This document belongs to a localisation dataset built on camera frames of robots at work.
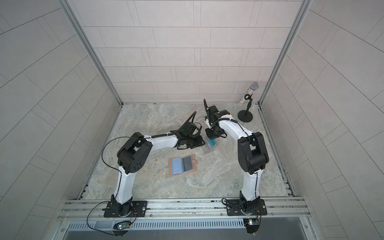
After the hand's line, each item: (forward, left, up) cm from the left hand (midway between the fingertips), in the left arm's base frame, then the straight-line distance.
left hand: (205, 143), depth 94 cm
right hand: (+2, -4, +5) cm, 7 cm away
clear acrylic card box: (-2, -1, +3) cm, 3 cm away
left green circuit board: (-42, +38, +3) cm, 57 cm away
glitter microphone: (+23, -28, +28) cm, 46 cm away
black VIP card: (-13, +11, 0) cm, 17 cm away
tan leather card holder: (-15, +16, -1) cm, 22 cm away
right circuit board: (-42, -20, -1) cm, 47 cm away
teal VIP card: (-3, -4, +5) cm, 7 cm away
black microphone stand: (+21, -29, +3) cm, 36 cm away
